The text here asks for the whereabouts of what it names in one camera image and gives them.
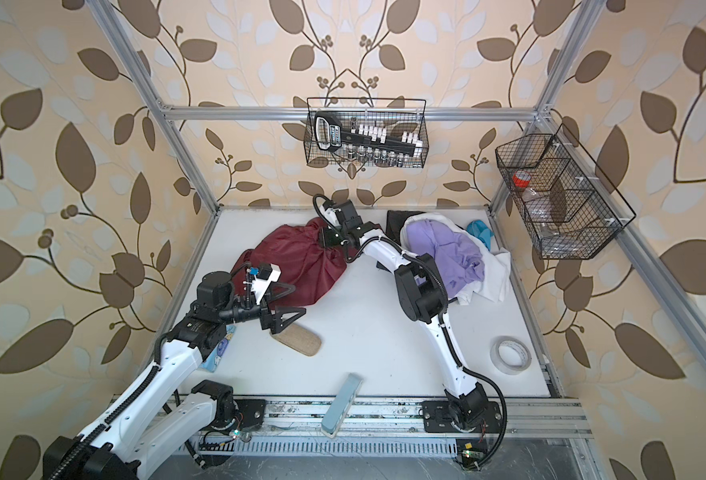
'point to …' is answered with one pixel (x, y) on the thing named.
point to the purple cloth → (456, 257)
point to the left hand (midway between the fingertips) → (299, 298)
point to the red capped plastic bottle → (521, 179)
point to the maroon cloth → (315, 269)
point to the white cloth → (497, 263)
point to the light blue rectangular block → (341, 405)
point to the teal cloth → (480, 229)
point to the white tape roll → (509, 355)
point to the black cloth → (394, 222)
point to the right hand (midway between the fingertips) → (319, 238)
